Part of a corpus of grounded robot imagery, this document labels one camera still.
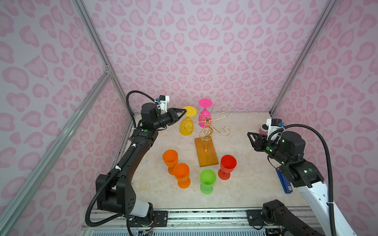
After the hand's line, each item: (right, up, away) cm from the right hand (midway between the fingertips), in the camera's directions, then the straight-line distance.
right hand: (250, 133), depth 66 cm
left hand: (-29, +11, +6) cm, 31 cm away
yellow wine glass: (-29, +3, +18) cm, 34 cm away
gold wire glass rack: (-18, 0, +15) cm, 24 cm away
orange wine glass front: (-38, -14, +14) cm, 43 cm away
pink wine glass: (-20, +7, +9) cm, 23 cm away
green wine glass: (-18, -24, +12) cm, 32 cm away
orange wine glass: (-32, -21, +11) cm, 39 cm away
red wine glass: (-7, -16, +11) cm, 21 cm away
